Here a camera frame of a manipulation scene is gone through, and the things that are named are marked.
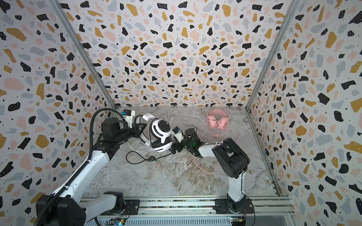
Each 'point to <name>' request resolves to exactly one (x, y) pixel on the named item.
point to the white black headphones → (160, 131)
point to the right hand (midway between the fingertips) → (168, 140)
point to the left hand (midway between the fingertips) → (145, 122)
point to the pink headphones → (218, 118)
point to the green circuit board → (116, 221)
